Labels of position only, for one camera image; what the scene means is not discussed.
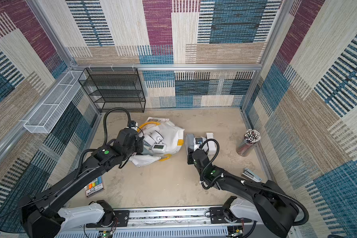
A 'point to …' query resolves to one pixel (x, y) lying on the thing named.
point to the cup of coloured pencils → (251, 138)
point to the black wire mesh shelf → (114, 88)
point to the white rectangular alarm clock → (211, 144)
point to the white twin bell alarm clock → (156, 136)
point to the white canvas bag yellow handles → (173, 139)
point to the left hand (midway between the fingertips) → (141, 139)
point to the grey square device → (189, 141)
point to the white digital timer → (158, 148)
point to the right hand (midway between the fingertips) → (193, 150)
